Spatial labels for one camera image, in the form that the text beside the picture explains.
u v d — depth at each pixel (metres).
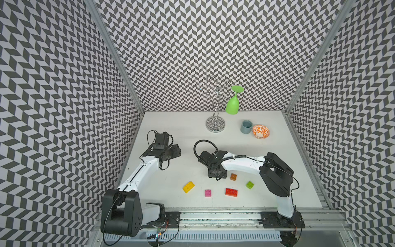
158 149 0.65
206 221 0.74
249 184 0.83
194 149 0.73
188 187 0.82
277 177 0.49
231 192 0.80
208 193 0.80
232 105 0.91
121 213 0.40
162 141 0.67
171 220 0.72
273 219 0.72
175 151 0.77
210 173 0.79
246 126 1.05
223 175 0.79
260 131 1.05
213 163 0.64
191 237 0.69
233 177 0.86
